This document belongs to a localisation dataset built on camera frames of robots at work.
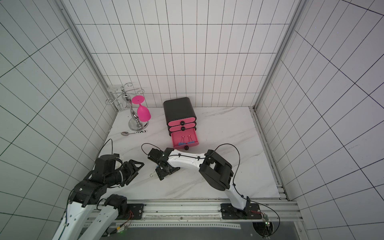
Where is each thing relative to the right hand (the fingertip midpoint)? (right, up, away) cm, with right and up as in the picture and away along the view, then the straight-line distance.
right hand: (163, 176), depth 85 cm
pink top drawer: (+5, +30, +6) cm, 31 cm away
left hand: (-8, +8, -13) cm, 17 cm away
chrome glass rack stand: (-23, +49, +5) cm, 54 cm away
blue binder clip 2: (+10, +17, +13) cm, 24 cm away
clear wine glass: (-33, +44, +16) cm, 57 cm away
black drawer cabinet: (+7, +40, +16) cm, 43 cm away
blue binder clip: (+16, +19, +14) cm, 28 cm away
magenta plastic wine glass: (-15, +37, +9) cm, 41 cm away
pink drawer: (+10, +28, +11) cm, 31 cm away
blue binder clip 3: (-7, 0, +1) cm, 7 cm away
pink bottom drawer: (+6, +21, +13) cm, 25 cm away
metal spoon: (-30, +23, +17) cm, 41 cm away
